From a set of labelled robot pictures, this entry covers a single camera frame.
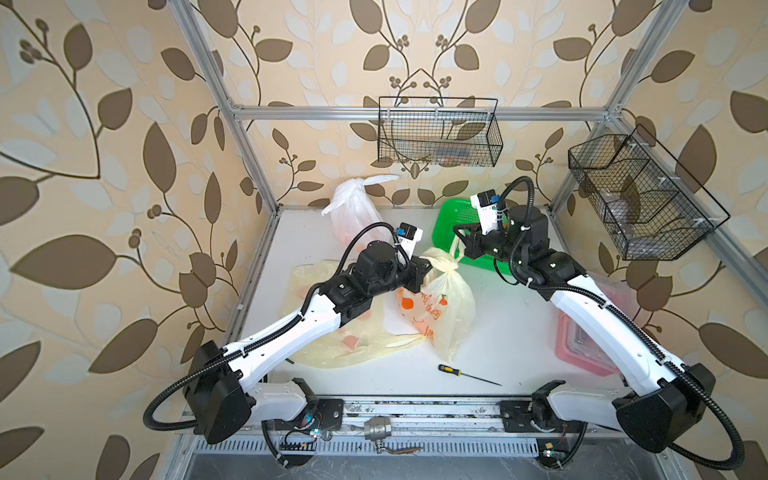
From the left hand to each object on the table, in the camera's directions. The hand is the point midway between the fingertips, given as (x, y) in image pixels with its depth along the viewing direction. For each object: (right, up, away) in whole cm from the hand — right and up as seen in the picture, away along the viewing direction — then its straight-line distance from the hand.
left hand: (429, 258), depth 70 cm
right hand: (+7, +7, +3) cm, 10 cm away
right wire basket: (+55, +12, +2) cm, 57 cm away
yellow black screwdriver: (+9, -32, +10) cm, 35 cm away
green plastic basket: (+12, +14, +37) cm, 41 cm away
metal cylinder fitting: (-12, -40, -1) cm, 42 cm away
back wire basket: (+8, +40, +27) cm, 49 cm away
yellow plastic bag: (+4, -12, +2) cm, 12 cm away
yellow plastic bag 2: (-18, -26, +18) cm, 36 cm away
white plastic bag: (-23, +14, +28) cm, 39 cm away
